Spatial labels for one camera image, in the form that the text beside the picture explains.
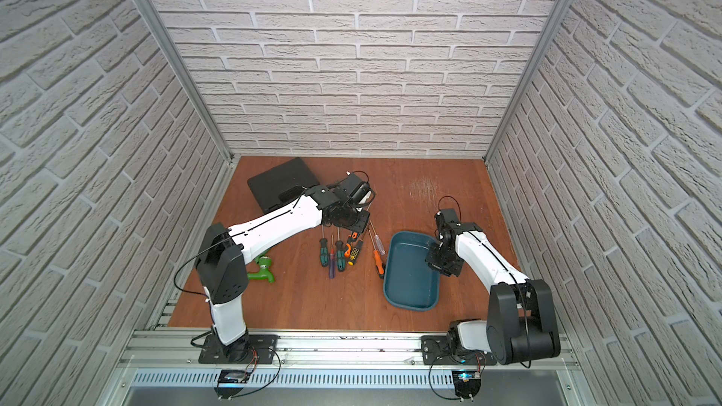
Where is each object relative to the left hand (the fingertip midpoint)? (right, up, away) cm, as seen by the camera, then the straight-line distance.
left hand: (368, 220), depth 84 cm
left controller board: (-36, -40, -14) cm, 56 cm away
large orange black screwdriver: (+3, -14, +5) cm, 15 cm away
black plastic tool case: (-33, +11, +20) cm, 40 cm away
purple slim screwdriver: (-12, -14, +5) cm, 19 cm away
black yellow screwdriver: (-4, -11, +5) cm, 13 cm away
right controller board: (+26, -40, -14) cm, 50 cm away
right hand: (+22, -15, +1) cm, 27 cm away
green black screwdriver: (-9, -12, +5) cm, 16 cm away
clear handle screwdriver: (+4, -10, +8) cm, 14 cm away
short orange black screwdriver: (-6, -8, +10) cm, 14 cm away
